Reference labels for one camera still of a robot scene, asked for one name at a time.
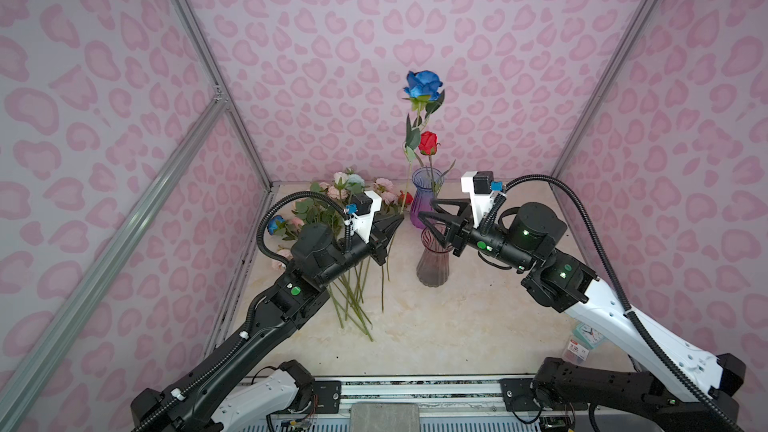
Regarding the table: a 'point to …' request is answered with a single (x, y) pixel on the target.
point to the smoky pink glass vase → (433, 264)
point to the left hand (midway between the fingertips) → (402, 212)
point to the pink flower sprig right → (386, 190)
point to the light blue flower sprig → (355, 183)
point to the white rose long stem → (340, 179)
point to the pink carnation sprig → (337, 191)
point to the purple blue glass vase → (426, 180)
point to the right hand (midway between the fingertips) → (427, 208)
